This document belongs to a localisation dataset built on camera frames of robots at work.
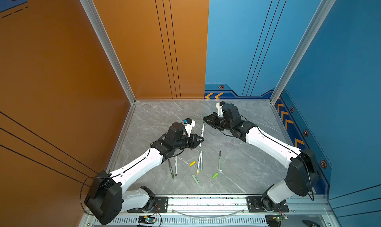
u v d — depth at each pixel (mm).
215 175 827
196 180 807
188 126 721
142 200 614
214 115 712
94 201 418
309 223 682
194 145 682
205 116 804
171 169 847
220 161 873
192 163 868
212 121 698
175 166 856
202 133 773
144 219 710
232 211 724
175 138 618
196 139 705
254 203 725
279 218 696
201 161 870
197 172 832
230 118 621
